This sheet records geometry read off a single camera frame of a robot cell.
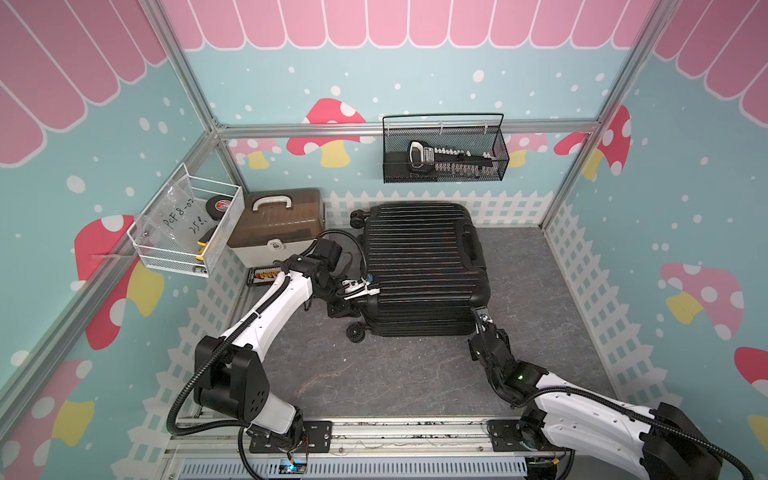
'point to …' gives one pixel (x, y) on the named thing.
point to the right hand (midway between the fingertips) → (480, 327)
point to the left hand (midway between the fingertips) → (351, 307)
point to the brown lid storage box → (275, 226)
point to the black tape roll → (217, 205)
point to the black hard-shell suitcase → (429, 263)
